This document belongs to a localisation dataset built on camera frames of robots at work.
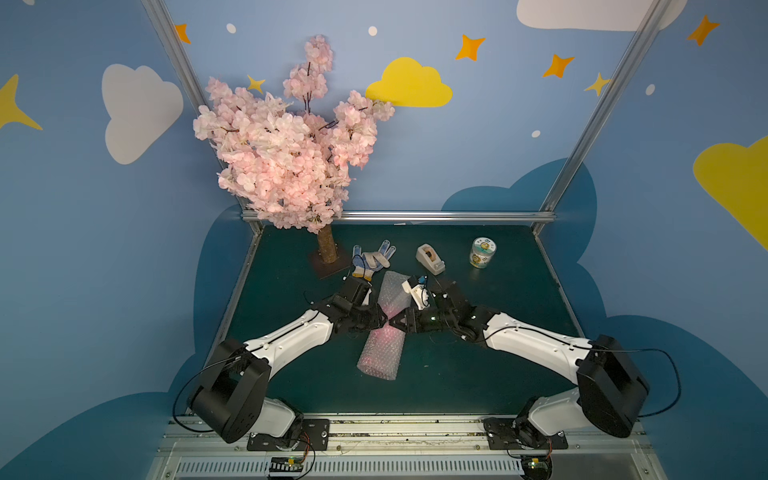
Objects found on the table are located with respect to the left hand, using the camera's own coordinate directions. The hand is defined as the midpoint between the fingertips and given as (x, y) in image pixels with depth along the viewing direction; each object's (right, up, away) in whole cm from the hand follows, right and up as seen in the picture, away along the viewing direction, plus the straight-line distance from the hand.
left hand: (386, 315), depth 87 cm
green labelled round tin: (+34, +20, +18) cm, 43 cm away
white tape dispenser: (+15, +17, +21) cm, 31 cm away
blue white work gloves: (-8, +14, +20) cm, 26 cm away
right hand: (+3, +1, -7) cm, 8 cm away
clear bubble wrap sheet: (-1, -10, -7) cm, 12 cm away
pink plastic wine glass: (+1, -6, -2) cm, 6 cm away
